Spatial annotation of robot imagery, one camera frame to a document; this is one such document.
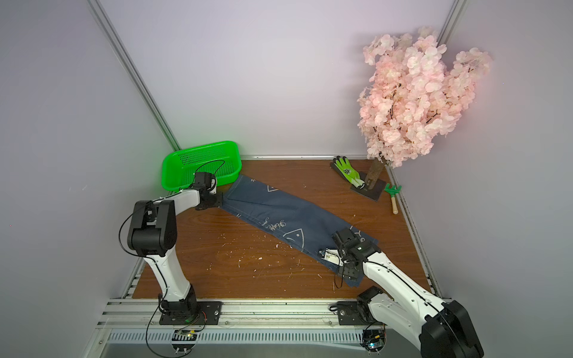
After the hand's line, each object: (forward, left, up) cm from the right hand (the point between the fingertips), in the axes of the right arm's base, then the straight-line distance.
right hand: (350, 253), depth 83 cm
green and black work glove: (+49, -2, -3) cm, 49 cm away
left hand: (+26, +58, -1) cm, 63 cm away
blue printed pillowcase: (+14, +21, -3) cm, 25 cm away
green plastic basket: (+47, +62, +3) cm, 78 cm away
